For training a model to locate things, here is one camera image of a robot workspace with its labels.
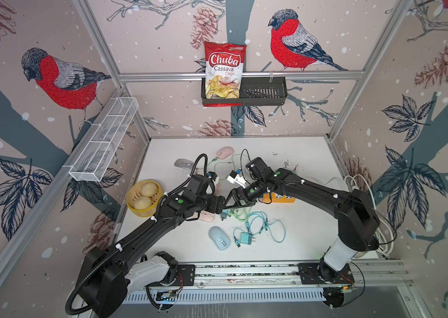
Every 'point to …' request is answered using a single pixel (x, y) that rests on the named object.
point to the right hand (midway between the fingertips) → (230, 206)
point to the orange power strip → (266, 198)
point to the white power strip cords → (386, 248)
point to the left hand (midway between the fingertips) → (222, 196)
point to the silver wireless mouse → (184, 163)
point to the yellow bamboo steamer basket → (134, 192)
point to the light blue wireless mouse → (222, 240)
